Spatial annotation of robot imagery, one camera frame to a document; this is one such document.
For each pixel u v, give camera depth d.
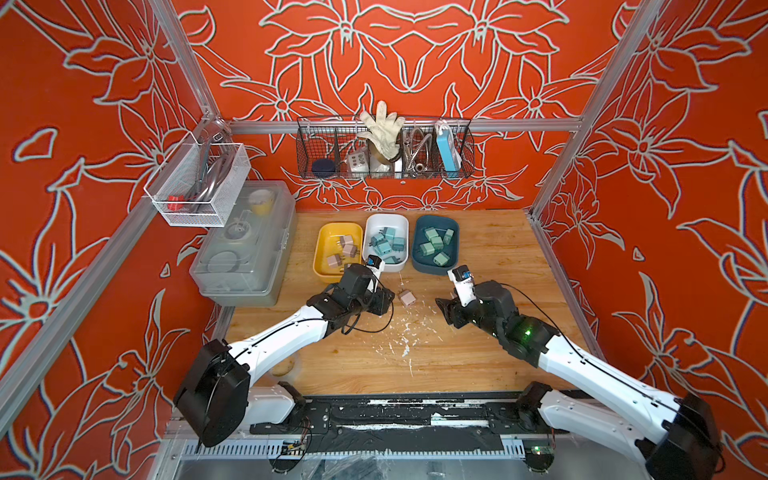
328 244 1.10
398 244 1.07
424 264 1.00
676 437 0.39
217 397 0.40
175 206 0.69
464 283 0.66
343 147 1.01
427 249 1.05
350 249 1.06
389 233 1.10
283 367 0.50
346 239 1.10
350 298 0.62
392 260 1.02
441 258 1.01
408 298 0.92
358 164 0.93
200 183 0.76
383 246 1.04
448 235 1.07
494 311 0.56
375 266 0.73
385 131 0.92
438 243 1.07
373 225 1.12
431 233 1.10
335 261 1.01
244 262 0.81
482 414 0.74
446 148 0.85
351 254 1.05
